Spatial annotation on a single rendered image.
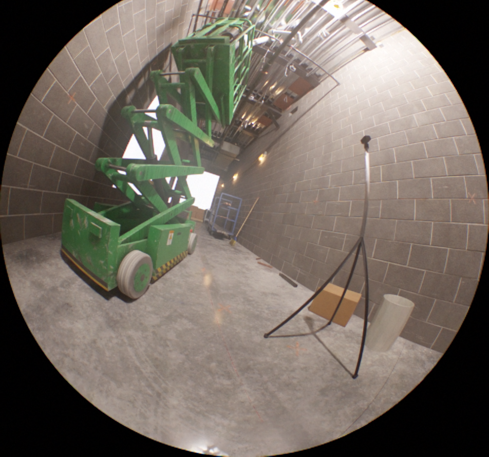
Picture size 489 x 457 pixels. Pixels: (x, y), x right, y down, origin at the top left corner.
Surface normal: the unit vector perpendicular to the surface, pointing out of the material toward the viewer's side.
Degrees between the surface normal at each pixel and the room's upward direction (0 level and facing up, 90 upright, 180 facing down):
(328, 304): 90
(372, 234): 90
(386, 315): 90
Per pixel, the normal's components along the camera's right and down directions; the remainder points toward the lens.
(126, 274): 0.18, -0.46
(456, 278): -0.91, -0.26
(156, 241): 0.07, -0.05
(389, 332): -0.77, -0.25
